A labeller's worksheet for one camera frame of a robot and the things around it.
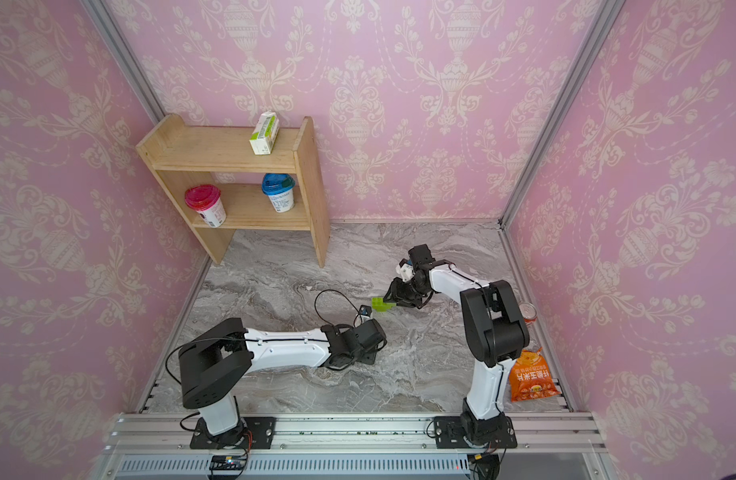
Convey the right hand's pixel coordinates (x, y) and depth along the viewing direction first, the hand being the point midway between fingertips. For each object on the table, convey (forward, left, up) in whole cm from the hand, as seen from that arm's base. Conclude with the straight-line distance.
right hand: (391, 299), depth 94 cm
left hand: (-15, +7, -4) cm, 17 cm away
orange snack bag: (-26, -34, 0) cm, 43 cm away
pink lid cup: (+18, +51, +29) cm, 61 cm away
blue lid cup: (+23, +31, +27) cm, 48 cm away
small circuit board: (-40, +43, -6) cm, 59 cm away
